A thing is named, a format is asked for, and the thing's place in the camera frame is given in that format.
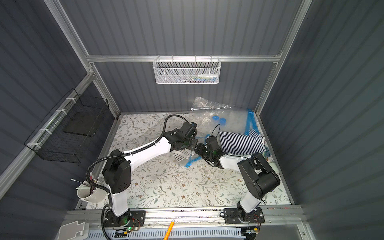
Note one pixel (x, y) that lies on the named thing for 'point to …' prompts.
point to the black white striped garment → (185, 153)
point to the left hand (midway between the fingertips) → (197, 145)
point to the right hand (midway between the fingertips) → (196, 148)
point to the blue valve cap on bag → (215, 117)
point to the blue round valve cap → (222, 120)
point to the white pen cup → (91, 192)
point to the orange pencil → (169, 230)
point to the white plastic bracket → (73, 231)
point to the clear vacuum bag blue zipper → (210, 118)
